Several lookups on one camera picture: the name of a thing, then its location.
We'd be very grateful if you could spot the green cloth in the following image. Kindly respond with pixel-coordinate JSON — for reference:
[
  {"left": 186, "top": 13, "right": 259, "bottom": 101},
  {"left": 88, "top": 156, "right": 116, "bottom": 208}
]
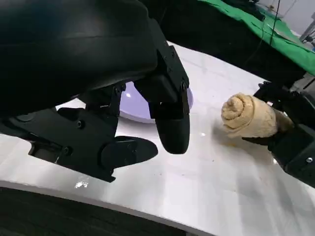
[{"left": 196, "top": 0, "right": 315, "bottom": 77}]

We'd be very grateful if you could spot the beige towel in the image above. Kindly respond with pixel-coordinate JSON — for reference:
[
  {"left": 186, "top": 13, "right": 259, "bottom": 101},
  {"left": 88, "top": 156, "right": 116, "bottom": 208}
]
[{"left": 220, "top": 92, "right": 295, "bottom": 140}]

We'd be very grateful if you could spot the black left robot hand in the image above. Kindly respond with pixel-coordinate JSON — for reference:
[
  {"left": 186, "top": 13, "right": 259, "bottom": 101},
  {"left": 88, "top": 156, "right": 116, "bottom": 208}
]
[{"left": 0, "top": 0, "right": 191, "bottom": 184}]

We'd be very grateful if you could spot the thin black cable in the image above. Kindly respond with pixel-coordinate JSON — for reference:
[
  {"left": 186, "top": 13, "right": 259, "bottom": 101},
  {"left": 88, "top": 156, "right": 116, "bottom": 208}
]
[{"left": 269, "top": 0, "right": 283, "bottom": 46}]

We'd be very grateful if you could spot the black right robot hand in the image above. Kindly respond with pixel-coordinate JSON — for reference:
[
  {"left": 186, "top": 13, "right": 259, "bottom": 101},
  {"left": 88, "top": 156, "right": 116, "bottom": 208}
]
[{"left": 242, "top": 80, "right": 315, "bottom": 190}]

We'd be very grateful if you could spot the lilac plate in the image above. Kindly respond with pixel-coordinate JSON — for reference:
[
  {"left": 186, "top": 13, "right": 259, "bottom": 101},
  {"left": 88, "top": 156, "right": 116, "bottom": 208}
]
[{"left": 119, "top": 82, "right": 195, "bottom": 126}]

